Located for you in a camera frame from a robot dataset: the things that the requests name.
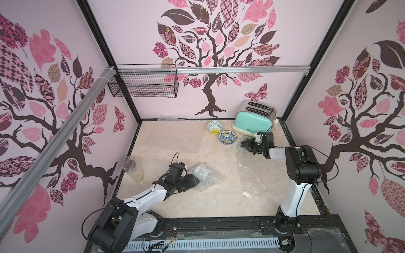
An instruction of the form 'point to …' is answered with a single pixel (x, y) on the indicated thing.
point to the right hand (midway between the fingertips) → (242, 141)
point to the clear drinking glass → (131, 167)
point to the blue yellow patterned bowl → (227, 137)
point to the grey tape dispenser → (240, 147)
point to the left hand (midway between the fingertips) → (198, 185)
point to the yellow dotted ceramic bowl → (214, 127)
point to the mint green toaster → (253, 117)
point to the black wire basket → (147, 80)
